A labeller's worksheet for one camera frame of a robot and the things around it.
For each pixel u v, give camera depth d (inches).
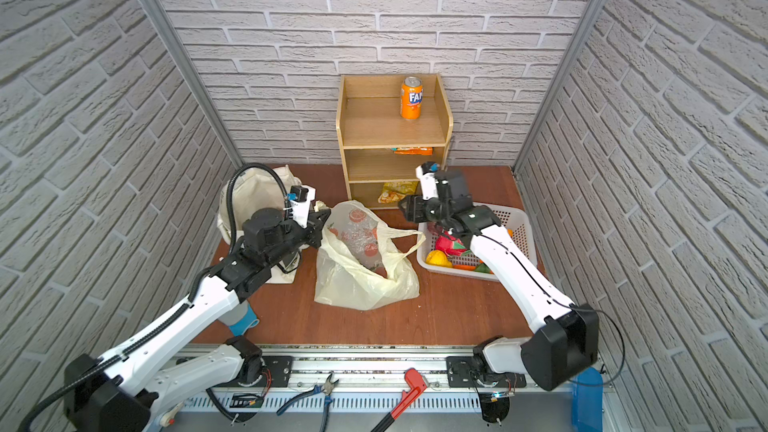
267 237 21.3
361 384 28.8
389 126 36.3
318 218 26.9
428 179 27.2
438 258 34.4
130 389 15.8
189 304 18.4
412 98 32.7
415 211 26.3
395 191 42.0
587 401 26.9
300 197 23.9
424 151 39.6
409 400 27.4
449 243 35.2
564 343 15.3
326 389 27.7
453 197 22.6
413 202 26.4
